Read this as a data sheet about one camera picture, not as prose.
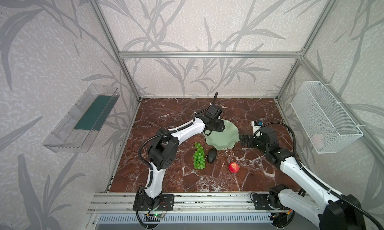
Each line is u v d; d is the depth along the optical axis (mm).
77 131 632
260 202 734
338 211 387
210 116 723
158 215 705
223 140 959
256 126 734
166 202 734
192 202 753
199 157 840
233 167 806
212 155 865
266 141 640
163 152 508
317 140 731
